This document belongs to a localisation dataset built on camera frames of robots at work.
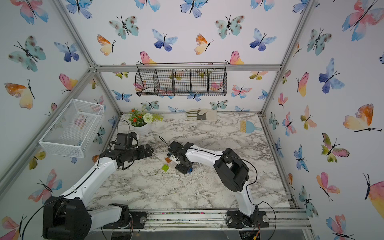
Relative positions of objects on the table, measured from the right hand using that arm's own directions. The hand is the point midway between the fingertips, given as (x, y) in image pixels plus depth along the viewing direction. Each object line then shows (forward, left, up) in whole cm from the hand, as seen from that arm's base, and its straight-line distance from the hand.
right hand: (185, 166), depth 89 cm
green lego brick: (0, +12, -2) cm, 12 cm away
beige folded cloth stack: (+45, -8, -1) cm, 46 cm away
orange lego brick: (+4, +11, 0) cm, 12 cm away
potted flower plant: (+26, +32, +8) cm, 42 cm away
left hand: (+5, +21, +10) cm, 23 cm away
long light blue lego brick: (-5, -4, +7) cm, 10 cm away
